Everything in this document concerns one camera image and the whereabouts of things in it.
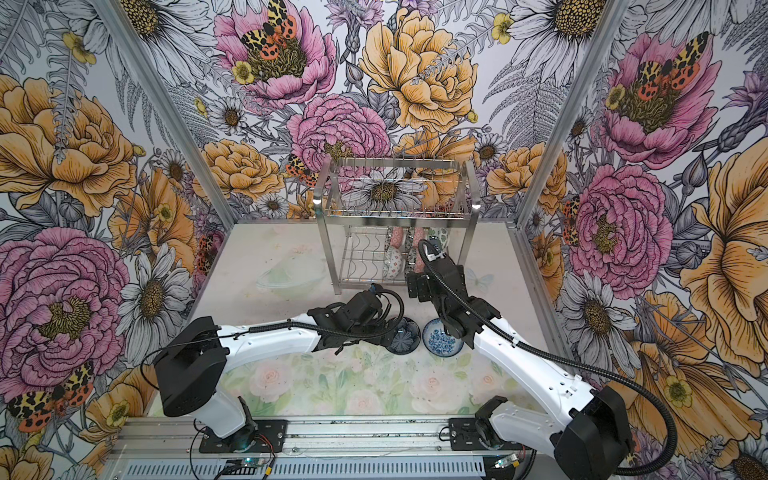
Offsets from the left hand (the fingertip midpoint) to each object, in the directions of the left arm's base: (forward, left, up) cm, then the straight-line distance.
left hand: (380, 333), depth 85 cm
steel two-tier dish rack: (+55, +4, -3) cm, 55 cm away
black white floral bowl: (+32, -12, +5) cm, 34 cm away
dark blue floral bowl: (0, -8, -5) cm, 9 cm away
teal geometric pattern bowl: (+20, -4, +5) cm, 21 cm away
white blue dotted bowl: (0, -17, -6) cm, 18 cm away
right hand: (+8, -14, +14) cm, 21 cm away
